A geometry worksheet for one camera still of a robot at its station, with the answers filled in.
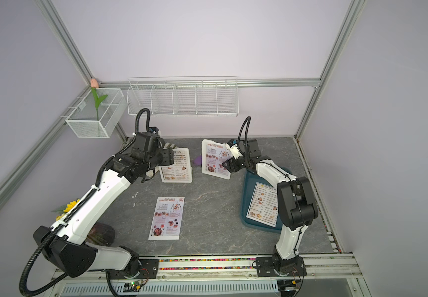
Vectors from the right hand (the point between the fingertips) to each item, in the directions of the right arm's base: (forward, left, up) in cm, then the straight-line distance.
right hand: (227, 159), depth 94 cm
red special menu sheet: (-26, +29, -12) cm, 41 cm away
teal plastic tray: (-8, -12, -13) cm, 19 cm away
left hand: (-9, +26, +16) cm, 32 cm away
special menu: (+2, +6, +2) cm, 6 cm away
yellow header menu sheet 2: (-20, -18, -11) cm, 29 cm away
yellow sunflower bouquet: (-31, +60, +12) cm, 68 cm away
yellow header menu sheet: (-4, +25, -4) cm, 26 cm away
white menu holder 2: (+3, +13, -4) cm, 14 cm away
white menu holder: (-3, +19, -3) cm, 20 cm away
